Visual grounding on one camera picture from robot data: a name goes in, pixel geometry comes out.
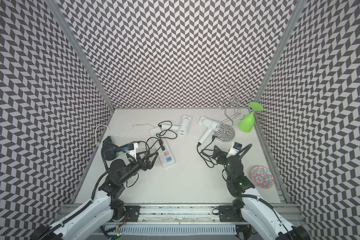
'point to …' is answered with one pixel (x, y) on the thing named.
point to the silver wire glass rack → (233, 103)
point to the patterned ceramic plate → (262, 177)
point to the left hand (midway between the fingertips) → (154, 153)
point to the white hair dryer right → (211, 124)
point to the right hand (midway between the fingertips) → (221, 150)
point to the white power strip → (164, 153)
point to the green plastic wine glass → (246, 122)
